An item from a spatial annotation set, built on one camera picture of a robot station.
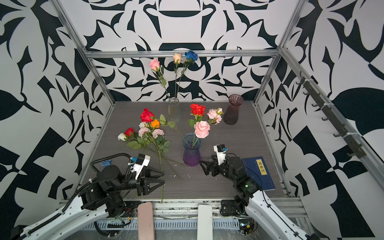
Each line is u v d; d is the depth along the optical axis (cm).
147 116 63
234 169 59
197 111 71
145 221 69
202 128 65
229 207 74
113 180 50
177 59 85
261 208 52
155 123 102
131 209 72
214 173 69
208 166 69
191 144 78
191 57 83
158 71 80
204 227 66
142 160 56
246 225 71
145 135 96
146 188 56
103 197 53
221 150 69
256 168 87
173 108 99
